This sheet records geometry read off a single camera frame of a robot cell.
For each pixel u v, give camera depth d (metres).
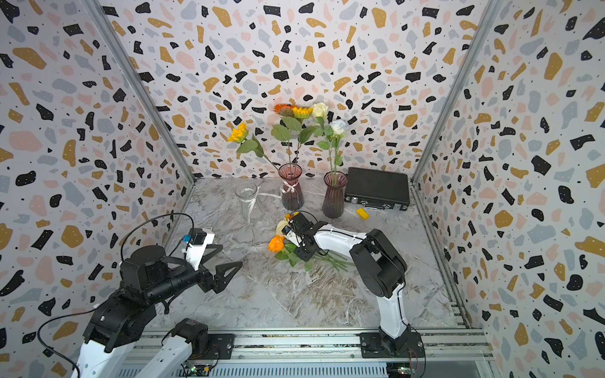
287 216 1.07
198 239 0.51
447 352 0.75
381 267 0.51
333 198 1.10
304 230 0.76
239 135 0.80
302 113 0.86
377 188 1.29
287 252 0.93
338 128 0.90
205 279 0.53
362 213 1.09
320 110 0.88
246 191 0.98
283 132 0.94
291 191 0.98
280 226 0.96
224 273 0.55
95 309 0.43
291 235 0.87
